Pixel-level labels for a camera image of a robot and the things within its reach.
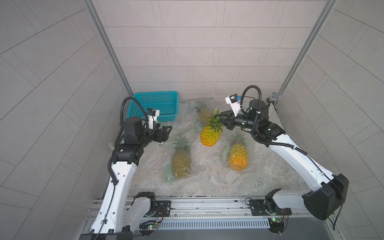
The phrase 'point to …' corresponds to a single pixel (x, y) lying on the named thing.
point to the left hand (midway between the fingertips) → (167, 124)
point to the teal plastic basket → (167, 102)
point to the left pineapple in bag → (181, 164)
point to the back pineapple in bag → (204, 113)
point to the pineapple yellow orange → (210, 134)
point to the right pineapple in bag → (238, 157)
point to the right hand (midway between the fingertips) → (216, 116)
